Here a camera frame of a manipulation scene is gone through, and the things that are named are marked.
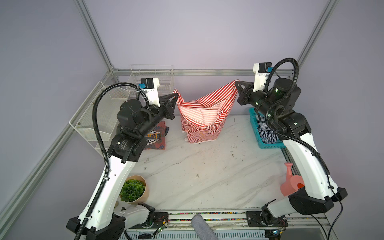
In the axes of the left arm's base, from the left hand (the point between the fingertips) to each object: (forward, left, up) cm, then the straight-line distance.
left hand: (177, 95), depth 54 cm
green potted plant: (-21, +23, -41) cm, 52 cm away
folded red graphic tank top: (+15, +20, -48) cm, 55 cm away
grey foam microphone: (-36, -10, -50) cm, 62 cm away
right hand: (+6, -22, +3) cm, 23 cm away
